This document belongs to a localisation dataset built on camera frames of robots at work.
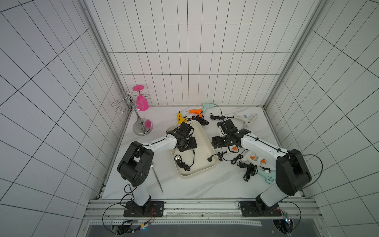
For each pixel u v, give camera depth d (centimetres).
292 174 44
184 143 70
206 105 119
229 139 66
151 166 50
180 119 110
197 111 114
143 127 107
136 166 47
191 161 88
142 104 99
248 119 109
